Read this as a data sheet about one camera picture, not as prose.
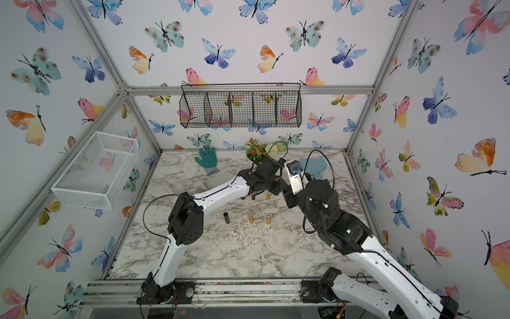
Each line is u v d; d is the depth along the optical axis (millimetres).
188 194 558
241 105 979
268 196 991
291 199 562
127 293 755
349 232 428
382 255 405
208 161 1154
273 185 799
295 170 500
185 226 535
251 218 894
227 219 904
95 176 1032
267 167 711
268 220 901
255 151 967
